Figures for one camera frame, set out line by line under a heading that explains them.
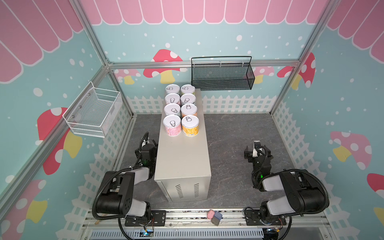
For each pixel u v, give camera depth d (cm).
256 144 76
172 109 67
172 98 71
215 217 74
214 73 95
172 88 76
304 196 44
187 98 71
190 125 61
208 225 73
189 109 67
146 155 70
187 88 76
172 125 61
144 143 79
